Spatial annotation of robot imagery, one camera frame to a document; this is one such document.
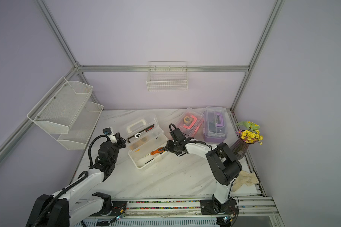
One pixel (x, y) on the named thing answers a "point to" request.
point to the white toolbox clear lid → (147, 142)
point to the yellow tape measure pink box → (186, 119)
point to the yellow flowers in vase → (247, 136)
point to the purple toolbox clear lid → (215, 129)
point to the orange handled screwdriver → (158, 150)
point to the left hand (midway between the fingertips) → (119, 134)
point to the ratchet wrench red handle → (138, 135)
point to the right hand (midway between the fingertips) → (169, 149)
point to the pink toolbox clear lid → (189, 121)
